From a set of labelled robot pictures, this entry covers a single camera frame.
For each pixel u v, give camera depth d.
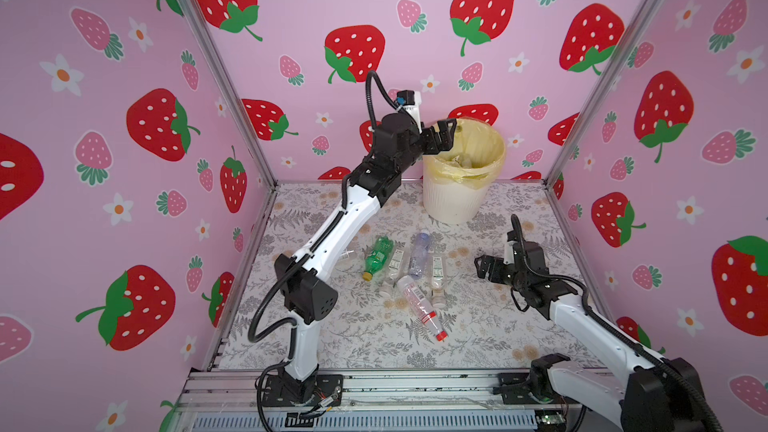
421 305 0.84
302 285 0.47
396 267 0.90
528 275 0.65
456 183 0.87
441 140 0.64
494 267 0.76
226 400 0.73
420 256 0.98
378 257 0.93
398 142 0.54
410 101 0.61
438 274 0.89
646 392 0.40
